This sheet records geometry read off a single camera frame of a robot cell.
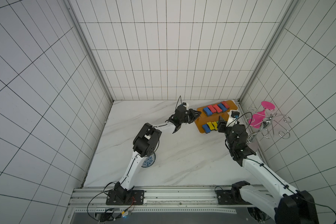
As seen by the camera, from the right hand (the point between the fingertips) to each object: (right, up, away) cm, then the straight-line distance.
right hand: (219, 115), depth 79 cm
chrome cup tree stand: (+23, -5, -7) cm, 24 cm away
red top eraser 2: (+4, +5, +15) cm, 16 cm away
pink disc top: (+29, +6, 0) cm, 29 cm away
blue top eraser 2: (+8, +6, +15) cm, 18 cm away
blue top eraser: (-3, +2, +13) cm, 14 cm away
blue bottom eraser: (-2, -10, +19) cm, 22 cm away
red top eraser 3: (+11, +8, +18) cm, 22 cm away
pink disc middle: (+19, -2, -5) cm, 20 cm away
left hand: (-7, +1, +15) cm, 16 cm away
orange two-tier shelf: (-8, -2, +11) cm, 14 cm away
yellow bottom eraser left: (+1, -8, +20) cm, 22 cm away
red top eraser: (0, +4, +15) cm, 16 cm away
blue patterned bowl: (-42, -29, +6) cm, 51 cm away
